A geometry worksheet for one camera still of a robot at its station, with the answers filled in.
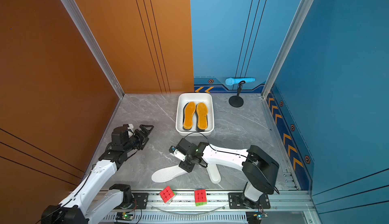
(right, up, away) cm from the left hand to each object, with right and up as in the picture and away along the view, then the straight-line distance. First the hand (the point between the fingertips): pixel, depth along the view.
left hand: (153, 129), depth 83 cm
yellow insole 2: (+27, +8, +21) cm, 35 cm away
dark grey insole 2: (+24, -2, +15) cm, 29 cm away
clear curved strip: (+22, -38, -12) cm, 46 cm away
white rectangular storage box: (+13, +18, +28) cm, 36 cm away
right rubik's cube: (+26, -30, -12) cm, 42 cm away
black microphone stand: (+54, +17, +32) cm, 65 cm away
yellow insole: (+18, +10, +23) cm, 31 cm away
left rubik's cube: (+10, -29, -12) cm, 33 cm away
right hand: (+18, -18, -1) cm, 25 cm away
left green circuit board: (-12, -40, -11) cm, 43 cm away
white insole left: (+7, -25, -1) cm, 26 cm away
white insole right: (+34, -24, -1) cm, 41 cm away
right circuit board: (+52, -40, -12) cm, 67 cm away
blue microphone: (+46, +28, +11) cm, 55 cm away
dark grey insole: (+15, -1, +17) cm, 22 cm away
